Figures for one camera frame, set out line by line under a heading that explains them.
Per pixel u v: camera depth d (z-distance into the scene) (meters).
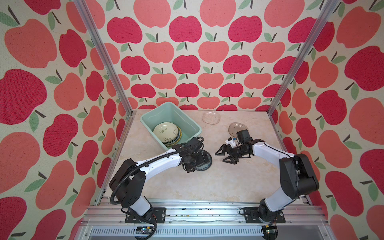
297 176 0.47
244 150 0.72
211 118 1.19
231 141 0.88
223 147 0.82
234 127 1.11
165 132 1.04
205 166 0.91
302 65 0.89
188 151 0.66
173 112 1.03
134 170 0.45
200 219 0.74
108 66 0.91
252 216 0.73
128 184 0.44
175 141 1.00
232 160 0.82
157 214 0.75
